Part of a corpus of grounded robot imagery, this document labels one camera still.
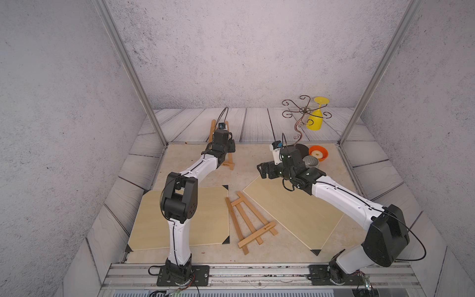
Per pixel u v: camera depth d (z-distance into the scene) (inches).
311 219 35.0
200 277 28.6
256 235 31.7
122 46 31.4
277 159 28.4
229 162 40.2
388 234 16.6
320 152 43.7
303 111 36.7
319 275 28.6
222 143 32.0
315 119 37.8
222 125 33.8
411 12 27.9
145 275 29.6
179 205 21.3
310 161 42.4
